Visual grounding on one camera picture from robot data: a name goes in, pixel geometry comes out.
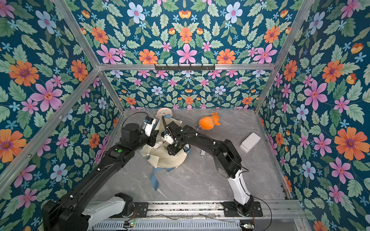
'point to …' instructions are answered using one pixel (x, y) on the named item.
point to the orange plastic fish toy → (208, 122)
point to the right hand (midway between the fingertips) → (175, 146)
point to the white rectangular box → (249, 142)
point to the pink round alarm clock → (162, 111)
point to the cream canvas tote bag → (158, 153)
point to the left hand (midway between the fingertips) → (159, 130)
